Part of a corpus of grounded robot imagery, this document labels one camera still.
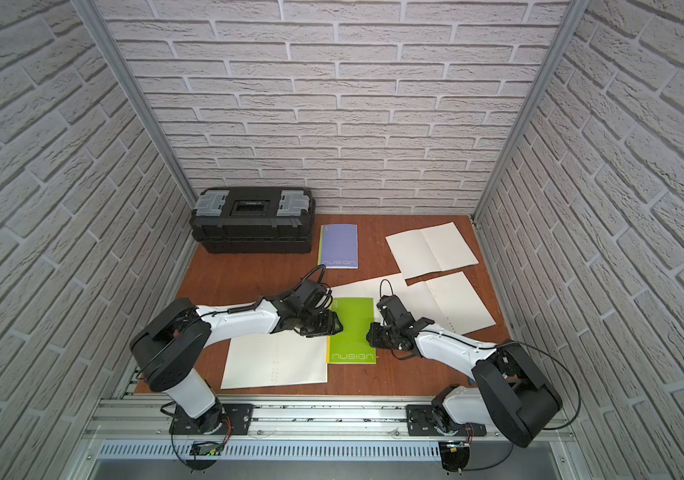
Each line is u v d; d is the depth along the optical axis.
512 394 0.42
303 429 0.73
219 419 0.67
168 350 0.47
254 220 0.95
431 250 1.10
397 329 0.68
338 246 1.11
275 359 0.84
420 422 0.73
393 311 0.69
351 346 0.86
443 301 0.96
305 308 0.71
